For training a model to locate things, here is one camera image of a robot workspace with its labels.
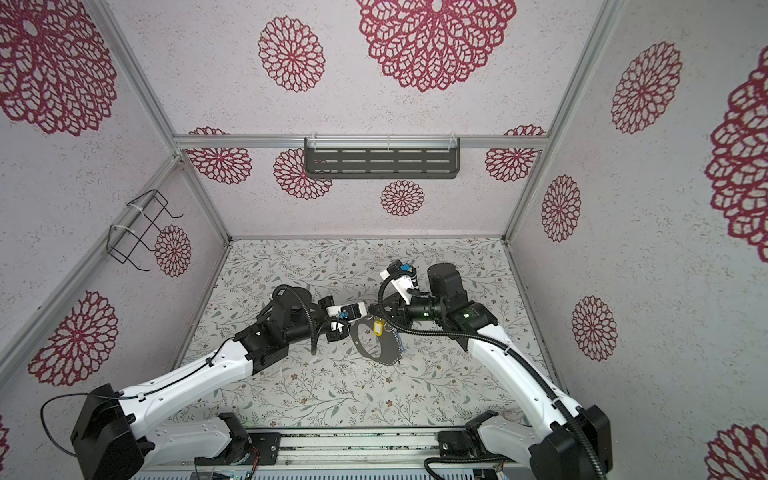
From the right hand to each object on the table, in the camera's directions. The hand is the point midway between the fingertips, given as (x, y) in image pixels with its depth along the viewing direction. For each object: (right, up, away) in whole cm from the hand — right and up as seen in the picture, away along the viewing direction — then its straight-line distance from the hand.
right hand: (373, 305), depth 69 cm
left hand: (-3, -2, +5) cm, 6 cm away
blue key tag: (+7, -10, +5) cm, 13 cm away
